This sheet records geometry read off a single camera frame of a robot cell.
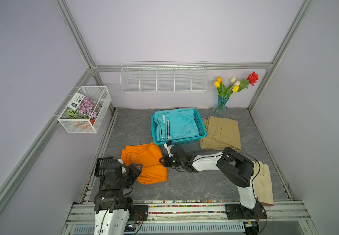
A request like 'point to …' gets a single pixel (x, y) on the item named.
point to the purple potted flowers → (90, 107)
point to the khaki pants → (222, 133)
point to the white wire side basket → (72, 122)
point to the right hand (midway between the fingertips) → (158, 159)
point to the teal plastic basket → (186, 139)
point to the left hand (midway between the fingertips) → (141, 169)
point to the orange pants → (149, 154)
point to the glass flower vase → (219, 109)
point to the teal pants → (173, 124)
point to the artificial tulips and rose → (226, 91)
